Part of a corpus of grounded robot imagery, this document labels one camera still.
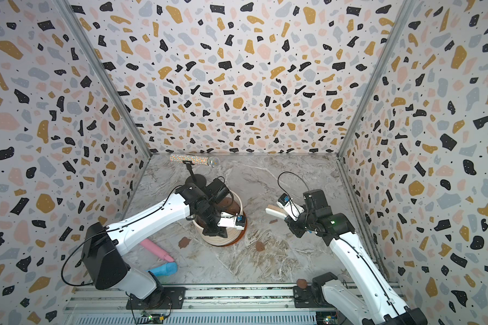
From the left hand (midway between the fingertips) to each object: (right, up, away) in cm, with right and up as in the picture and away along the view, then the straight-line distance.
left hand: (229, 228), depth 77 cm
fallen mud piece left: (-21, -9, +11) cm, 26 cm away
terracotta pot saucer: (+5, -4, +14) cm, 15 cm away
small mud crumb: (+19, -1, +18) cm, 26 cm away
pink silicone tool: (-30, -10, +5) cm, 32 cm away
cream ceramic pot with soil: (+2, +10, -9) cm, 14 cm away
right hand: (+23, +4, 0) cm, 23 cm away
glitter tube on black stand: (-19, +27, +13) cm, 35 cm away
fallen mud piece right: (+12, -11, +11) cm, 19 cm away
